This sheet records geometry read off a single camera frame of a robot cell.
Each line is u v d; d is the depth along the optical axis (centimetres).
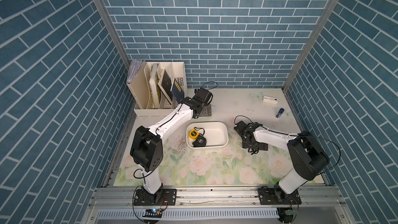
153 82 89
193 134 94
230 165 85
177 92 105
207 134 96
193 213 77
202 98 67
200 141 89
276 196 66
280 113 99
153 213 72
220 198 75
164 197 72
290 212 70
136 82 88
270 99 112
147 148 46
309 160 46
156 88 92
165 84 99
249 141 69
